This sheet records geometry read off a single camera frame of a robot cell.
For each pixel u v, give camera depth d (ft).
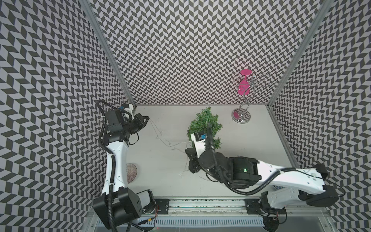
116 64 3.14
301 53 2.74
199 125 2.29
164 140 2.91
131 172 2.70
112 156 1.48
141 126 2.18
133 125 2.11
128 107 2.23
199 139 1.59
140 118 2.17
